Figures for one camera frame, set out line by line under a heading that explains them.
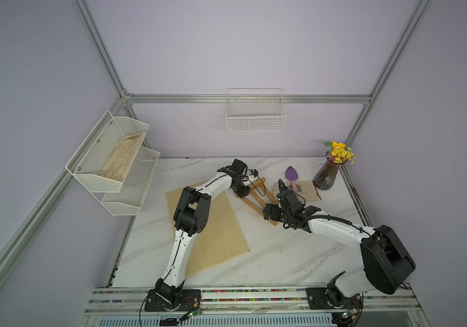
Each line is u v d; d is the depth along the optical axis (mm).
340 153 889
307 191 1048
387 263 434
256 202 1015
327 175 992
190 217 605
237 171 853
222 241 892
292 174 1139
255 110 955
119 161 786
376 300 747
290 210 685
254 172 949
